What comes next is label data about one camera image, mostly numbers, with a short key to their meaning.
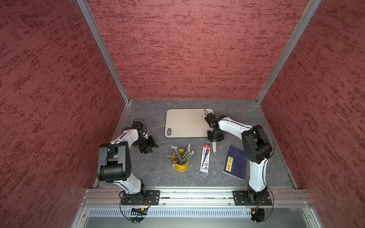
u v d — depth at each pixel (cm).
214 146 92
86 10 71
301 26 78
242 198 74
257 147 53
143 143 77
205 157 87
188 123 106
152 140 81
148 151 82
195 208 72
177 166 76
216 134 83
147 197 73
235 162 86
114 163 45
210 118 83
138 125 78
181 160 80
